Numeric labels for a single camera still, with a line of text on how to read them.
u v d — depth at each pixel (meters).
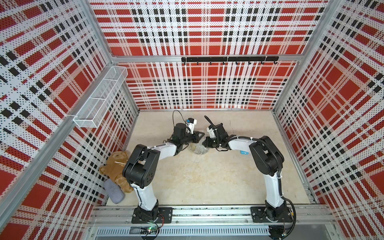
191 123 0.84
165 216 0.73
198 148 0.96
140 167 0.50
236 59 0.89
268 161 0.54
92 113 0.92
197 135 0.85
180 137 0.75
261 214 0.73
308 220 0.72
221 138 0.81
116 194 0.78
